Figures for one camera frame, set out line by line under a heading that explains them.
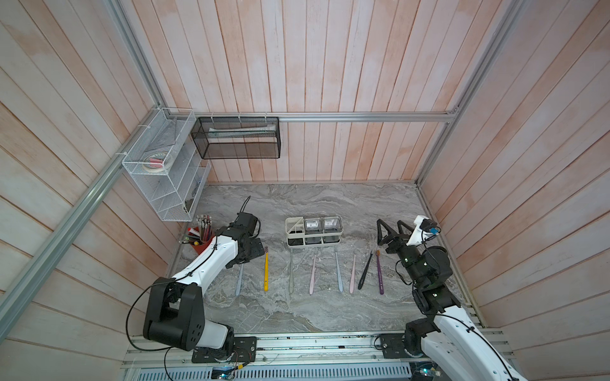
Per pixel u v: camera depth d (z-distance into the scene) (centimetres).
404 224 74
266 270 90
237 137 104
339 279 88
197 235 88
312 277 88
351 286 86
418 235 62
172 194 78
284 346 76
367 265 92
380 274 90
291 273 90
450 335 52
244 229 69
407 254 65
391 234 64
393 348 73
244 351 73
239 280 88
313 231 101
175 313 42
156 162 73
